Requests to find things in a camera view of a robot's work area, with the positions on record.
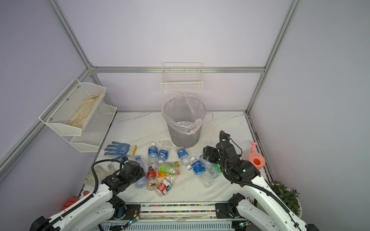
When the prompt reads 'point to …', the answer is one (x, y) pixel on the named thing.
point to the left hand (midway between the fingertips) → (141, 172)
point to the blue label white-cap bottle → (199, 169)
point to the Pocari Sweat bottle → (183, 157)
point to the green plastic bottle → (217, 167)
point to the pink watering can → (257, 159)
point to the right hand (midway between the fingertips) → (209, 150)
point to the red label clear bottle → (165, 186)
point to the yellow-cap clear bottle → (171, 164)
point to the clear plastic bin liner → (184, 112)
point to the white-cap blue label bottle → (153, 158)
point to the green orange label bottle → (164, 169)
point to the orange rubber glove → (72, 199)
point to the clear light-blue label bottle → (211, 168)
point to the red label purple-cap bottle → (152, 183)
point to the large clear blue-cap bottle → (141, 183)
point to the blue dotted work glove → (119, 150)
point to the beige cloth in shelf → (84, 111)
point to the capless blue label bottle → (163, 154)
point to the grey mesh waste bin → (180, 139)
